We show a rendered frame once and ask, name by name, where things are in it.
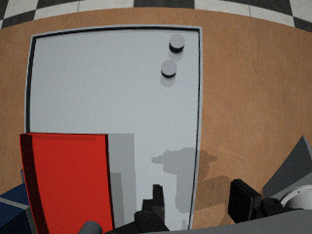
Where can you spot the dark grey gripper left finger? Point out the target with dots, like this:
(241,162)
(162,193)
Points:
(148,219)

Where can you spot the grey cylinder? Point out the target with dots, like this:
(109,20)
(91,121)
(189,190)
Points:
(177,42)
(168,68)
(90,227)

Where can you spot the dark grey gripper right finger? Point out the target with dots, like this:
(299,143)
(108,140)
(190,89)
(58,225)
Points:
(245,203)

